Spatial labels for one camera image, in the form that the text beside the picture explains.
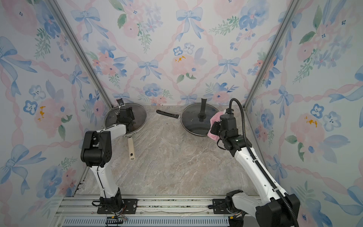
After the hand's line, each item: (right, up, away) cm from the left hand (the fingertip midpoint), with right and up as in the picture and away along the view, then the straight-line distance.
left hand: (125, 111), depth 100 cm
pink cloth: (+59, -5, -18) cm, 62 cm away
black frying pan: (+51, -5, +17) cm, 54 cm away
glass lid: (+7, -1, +9) cm, 11 cm away
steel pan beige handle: (+7, -18, -9) cm, 21 cm away
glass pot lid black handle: (+51, -5, +17) cm, 54 cm away
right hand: (+59, -8, -21) cm, 64 cm away
